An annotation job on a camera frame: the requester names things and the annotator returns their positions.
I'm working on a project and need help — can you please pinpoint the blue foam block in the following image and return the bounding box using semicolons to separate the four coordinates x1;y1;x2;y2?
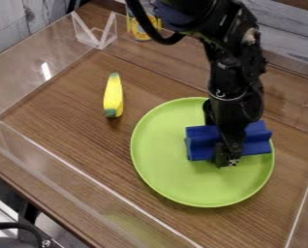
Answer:
185;120;273;161

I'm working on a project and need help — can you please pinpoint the clear acrylic corner bracket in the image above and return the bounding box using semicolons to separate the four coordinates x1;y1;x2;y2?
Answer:
71;12;117;50

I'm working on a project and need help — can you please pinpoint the black metal clamp base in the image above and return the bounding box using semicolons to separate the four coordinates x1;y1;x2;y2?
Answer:
0;221;59;248

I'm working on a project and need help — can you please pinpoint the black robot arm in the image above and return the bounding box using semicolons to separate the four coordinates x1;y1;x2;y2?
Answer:
155;0;267;168

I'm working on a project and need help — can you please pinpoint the green round plate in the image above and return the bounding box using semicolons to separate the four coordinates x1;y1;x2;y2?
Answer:
131;97;275;207

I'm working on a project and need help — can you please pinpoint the yellow labelled tin can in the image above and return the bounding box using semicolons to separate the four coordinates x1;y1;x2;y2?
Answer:
125;5;161;42

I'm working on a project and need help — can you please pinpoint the yellow toy banana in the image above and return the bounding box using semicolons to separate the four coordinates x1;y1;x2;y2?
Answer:
104;72;124;118

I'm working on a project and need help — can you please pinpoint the black cable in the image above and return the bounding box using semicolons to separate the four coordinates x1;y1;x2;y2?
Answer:
124;0;188;47

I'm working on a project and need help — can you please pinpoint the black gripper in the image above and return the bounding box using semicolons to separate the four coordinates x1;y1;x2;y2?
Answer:
203;57;264;168

